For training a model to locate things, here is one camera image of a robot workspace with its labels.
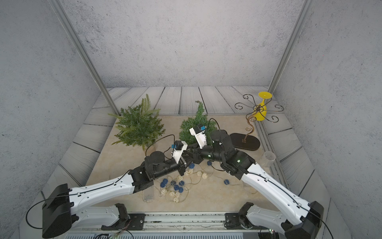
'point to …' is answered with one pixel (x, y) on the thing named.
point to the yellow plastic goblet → (260, 111)
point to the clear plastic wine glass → (267, 158)
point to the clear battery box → (148, 194)
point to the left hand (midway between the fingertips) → (197, 158)
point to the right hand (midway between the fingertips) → (184, 151)
